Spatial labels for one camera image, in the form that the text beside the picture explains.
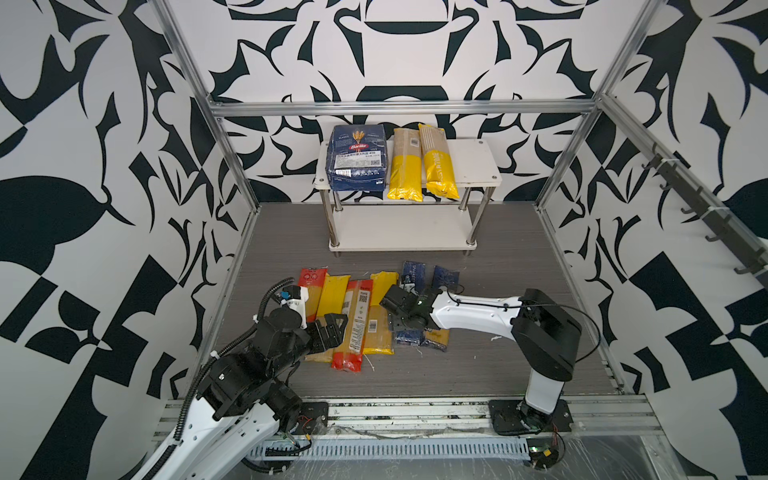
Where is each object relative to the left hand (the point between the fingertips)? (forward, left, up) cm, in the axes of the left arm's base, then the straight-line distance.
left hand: (334, 316), depth 69 cm
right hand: (+7, -17, -19) cm, 26 cm away
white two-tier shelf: (+39, -24, -15) cm, 48 cm away
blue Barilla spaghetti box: (+22, -22, -18) cm, 36 cm away
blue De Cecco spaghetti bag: (+20, -31, -19) cm, 41 cm away
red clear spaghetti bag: (+13, -3, -18) cm, 23 cm away
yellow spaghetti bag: (+13, +4, -19) cm, 23 cm away
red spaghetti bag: (+21, +10, -19) cm, 30 cm away
